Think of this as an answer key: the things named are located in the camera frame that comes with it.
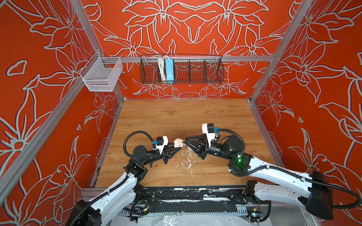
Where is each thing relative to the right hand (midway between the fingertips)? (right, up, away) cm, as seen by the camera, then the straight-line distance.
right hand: (185, 139), depth 58 cm
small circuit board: (+35, -40, +11) cm, 55 cm away
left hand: (-3, -6, +11) cm, 12 cm away
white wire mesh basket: (-56, +37, +35) cm, 76 cm away
